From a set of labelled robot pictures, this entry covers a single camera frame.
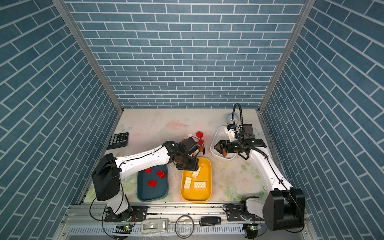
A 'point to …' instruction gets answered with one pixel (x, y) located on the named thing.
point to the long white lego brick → (196, 173)
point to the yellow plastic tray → (198, 195)
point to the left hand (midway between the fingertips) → (195, 169)
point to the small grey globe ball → (229, 118)
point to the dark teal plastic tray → (147, 193)
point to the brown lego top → (224, 154)
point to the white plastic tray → (221, 134)
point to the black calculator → (118, 140)
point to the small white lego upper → (189, 135)
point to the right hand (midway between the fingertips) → (221, 144)
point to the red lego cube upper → (199, 134)
